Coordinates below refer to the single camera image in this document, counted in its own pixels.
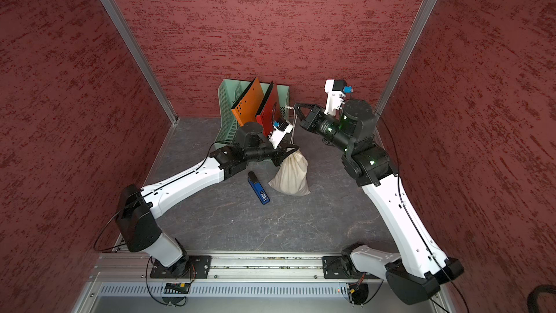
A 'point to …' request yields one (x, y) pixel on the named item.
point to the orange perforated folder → (246, 106)
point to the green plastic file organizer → (229, 91)
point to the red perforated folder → (269, 111)
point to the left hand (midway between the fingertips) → (294, 150)
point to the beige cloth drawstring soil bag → (292, 177)
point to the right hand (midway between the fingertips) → (291, 110)
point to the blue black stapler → (258, 188)
